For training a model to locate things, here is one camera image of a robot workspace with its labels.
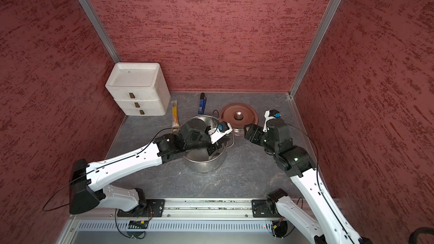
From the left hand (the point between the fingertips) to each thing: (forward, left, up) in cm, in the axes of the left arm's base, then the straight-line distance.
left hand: (225, 139), depth 69 cm
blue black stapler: (+40, +16, -24) cm, 49 cm away
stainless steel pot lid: (+30, -9, -24) cm, 39 cm away
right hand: (+3, -10, +1) cm, 11 cm away
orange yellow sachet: (+24, +31, -24) cm, 46 cm away
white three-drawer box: (+31, +47, -1) cm, 57 cm away
